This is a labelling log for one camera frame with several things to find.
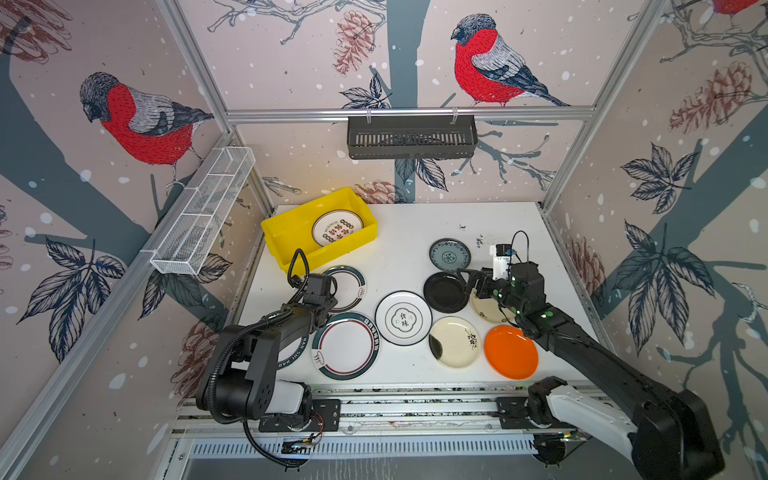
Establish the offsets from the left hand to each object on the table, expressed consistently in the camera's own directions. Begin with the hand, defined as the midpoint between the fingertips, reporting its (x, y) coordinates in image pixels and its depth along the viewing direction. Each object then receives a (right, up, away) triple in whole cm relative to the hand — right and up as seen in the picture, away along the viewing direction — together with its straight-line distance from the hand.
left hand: (330, 292), depth 94 cm
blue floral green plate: (+41, +11, +12) cm, 44 cm away
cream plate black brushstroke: (+38, -13, -8) cm, 41 cm away
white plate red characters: (-2, +22, +20) cm, 30 cm away
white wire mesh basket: (-30, +15, -24) cm, 42 cm away
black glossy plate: (+38, -1, +3) cm, 38 cm away
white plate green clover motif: (+24, -7, -4) cm, 25 cm away
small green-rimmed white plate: (+6, +1, +4) cm, 8 cm away
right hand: (+42, +10, -12) cm, 45 cm away
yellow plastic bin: (-21, +20, +19) cm, 34 cm away
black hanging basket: (+27, +53, +9) cm, 61 cm away
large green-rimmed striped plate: (+7, -14, -10) cm, 18 cm away
